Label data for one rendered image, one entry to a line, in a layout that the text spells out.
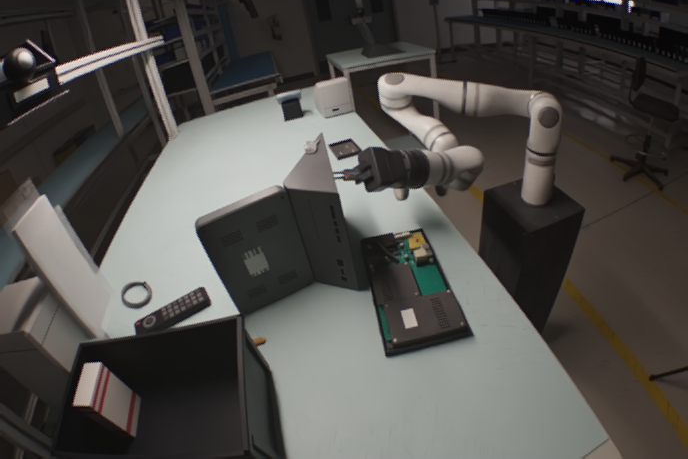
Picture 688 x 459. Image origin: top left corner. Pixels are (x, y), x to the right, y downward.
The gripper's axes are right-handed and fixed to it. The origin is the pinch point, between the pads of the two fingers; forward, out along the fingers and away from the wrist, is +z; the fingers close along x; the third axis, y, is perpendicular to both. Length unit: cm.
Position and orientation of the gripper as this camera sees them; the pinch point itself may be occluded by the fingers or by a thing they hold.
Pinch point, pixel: (329, 175)
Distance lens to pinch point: 57.6
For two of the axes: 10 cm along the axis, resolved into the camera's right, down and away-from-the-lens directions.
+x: 2.2, 9.5, -2.1
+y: 5.2, -3.0, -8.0
